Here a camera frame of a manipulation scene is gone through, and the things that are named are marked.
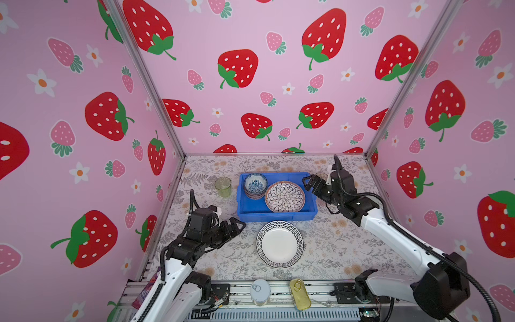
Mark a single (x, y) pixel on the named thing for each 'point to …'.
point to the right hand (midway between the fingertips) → (308, 182)
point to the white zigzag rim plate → (279, 244)
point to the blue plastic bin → (257, 210)
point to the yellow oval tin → (300, 294)
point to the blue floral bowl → (255, 183)
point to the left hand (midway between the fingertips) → (239, 228)
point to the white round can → (259, 291)
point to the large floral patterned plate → (285, 196)
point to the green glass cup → (223, 184)
